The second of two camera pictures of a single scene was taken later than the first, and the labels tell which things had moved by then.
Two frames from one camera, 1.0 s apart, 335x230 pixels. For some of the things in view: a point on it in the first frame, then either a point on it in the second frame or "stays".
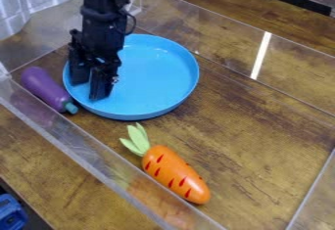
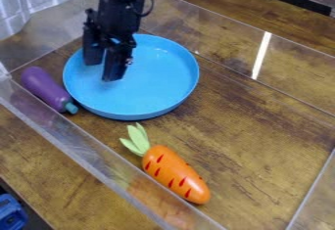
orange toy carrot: [167, 166] stays
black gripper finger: [101, 82] → [117, 58]
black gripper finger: [80, 68] → [93, 48]
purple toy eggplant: [40, 84] stays
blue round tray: [156, 82] stays
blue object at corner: [13, 214] stays
